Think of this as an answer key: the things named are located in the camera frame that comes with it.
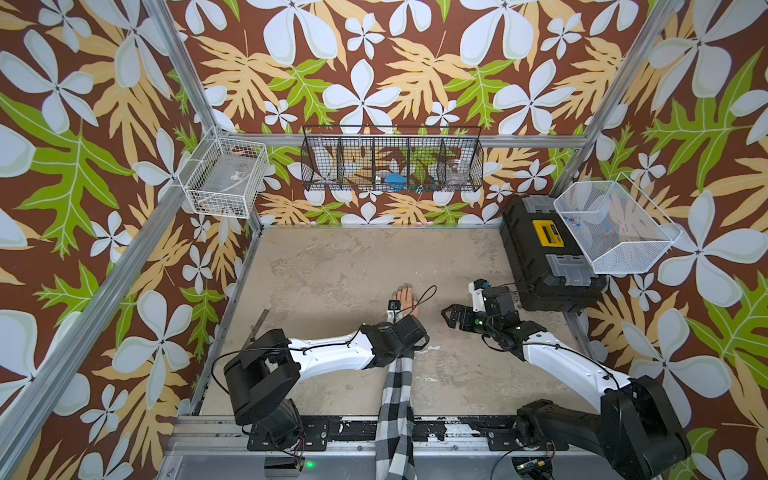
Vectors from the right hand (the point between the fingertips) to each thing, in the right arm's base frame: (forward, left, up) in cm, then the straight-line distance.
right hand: (451, 312), depth 87 cm
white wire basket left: (+30, +67, +27) cm, 78 cm away
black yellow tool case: (+9, -29, +9) cm, 32 cm away
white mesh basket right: (+17, -45, +20) cm, 52 cm away
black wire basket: (+45, +17, +23) cm, 53 cm away
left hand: (-7, +13, -3) cm, 15 cm away
